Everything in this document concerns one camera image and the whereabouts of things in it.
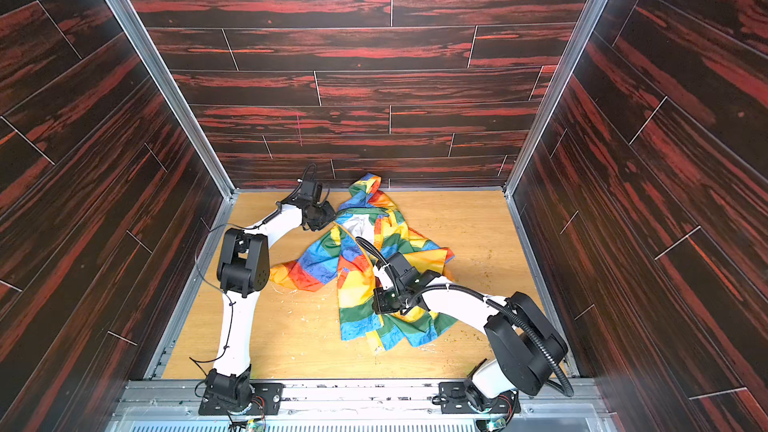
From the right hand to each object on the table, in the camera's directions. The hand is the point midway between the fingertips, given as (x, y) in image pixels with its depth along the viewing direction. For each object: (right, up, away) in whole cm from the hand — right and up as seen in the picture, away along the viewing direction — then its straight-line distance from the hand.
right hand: (377, 302), depth 86 cm
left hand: (-16, +26, +22) cm, 37 cm away
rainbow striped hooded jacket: (-15, +11, +13) cm, 23 cm away
